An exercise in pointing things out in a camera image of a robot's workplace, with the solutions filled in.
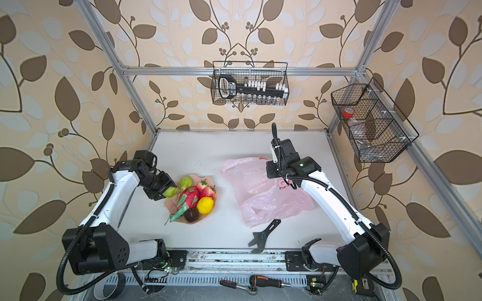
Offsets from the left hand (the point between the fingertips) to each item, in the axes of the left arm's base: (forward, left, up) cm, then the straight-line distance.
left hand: (170, 187), depth 80 cm
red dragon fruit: (-3, -8, -5) cm, 10 cm away
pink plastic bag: (-7, -39, +4) cm, 40 cm away
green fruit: (+5, -4, -6) cm, 9 cm away
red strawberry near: (+2, -15, -8) cm, 17 cm away
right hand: (+6, -44, +6) cm, 44 cm away
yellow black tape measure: (-33, -76, -10) cm, 84 cm away
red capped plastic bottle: (+26, -77, +21) cm, 84 cm away
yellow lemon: (-5, -15, -6) cm, 17 cm away
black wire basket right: (+16, -85, +21) cm, 89 cm away
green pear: (-3, -1, +1) cm, 3 cm away
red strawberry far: (+5, -12, -8) cm, 15 cm away
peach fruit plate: (-3, +2, -11) cm, 11 cm away
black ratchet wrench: (-35, -35, -12) cm, 51 cm away
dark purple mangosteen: (-10, -10, -6) cm, 15 cm away
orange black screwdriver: (-32, -40, -11) cm, 53 cm away
